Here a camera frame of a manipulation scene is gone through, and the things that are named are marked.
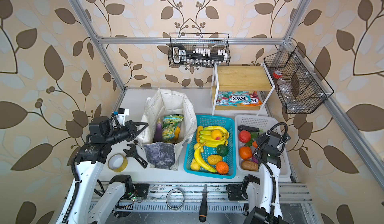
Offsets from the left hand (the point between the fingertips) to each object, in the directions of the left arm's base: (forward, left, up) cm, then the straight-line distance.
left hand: (148, 124), depth 67 cm
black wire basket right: (+19, -73, +6) cm, 76 cm away
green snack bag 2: (+14, -6, -19) cm, 24 cm away
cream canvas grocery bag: (-10, -8, -12) cm, 18 cm away
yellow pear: (+9, -10, -24) cm, 27 cm away
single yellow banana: (-7, -23, -21) cm, 32 cm away
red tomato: (+6, -50, -21) cm, 55 cm away
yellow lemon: (+1, -22, -22) cm, 32 cm away
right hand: (+1, -61, -18) cm, 64 cm away
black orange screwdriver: (-31, -26, -25) cm, 48 cm away
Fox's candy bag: (+23, -50, -7) cm, 56 cm away
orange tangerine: (-12, -36, -21) cm, 43 cm away
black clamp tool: (-4, +15, -27) cm, 32 cm away
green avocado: (-2, -36, -22) cm, 43 cm away
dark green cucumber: (+13, -56, -24) cm, 62 cm away
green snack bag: (+5, -6, -18) cm, 19 cm away
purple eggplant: (+2, -1, -17) cm, 17 cm away
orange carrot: (+3, -57, -24) cm, 62 cm away
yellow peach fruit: (+7, -34, -21) cm, 40 cm away
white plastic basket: (+16, -65, -21) cm, 70 cm away
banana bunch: (+6, -39, -21) cm, 44 cm away
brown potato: (-10, -50, -22) cm, 55 cm away
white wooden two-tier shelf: (+28, -52, +5) cm, 59 cm away
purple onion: (-14, -46, -2) cm, 48 cm away
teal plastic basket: (0, -31, -28) cm, 42 cm away
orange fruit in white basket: (-3, -49, -21) cm, 54 cm away
